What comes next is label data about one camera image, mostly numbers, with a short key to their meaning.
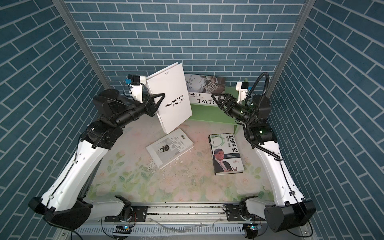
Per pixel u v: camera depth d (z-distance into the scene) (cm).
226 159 89
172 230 71
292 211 37
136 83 46
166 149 94
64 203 37
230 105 54
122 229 72
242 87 58
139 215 75
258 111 45
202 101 85
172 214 75
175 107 64
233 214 74
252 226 72
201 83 86
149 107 50
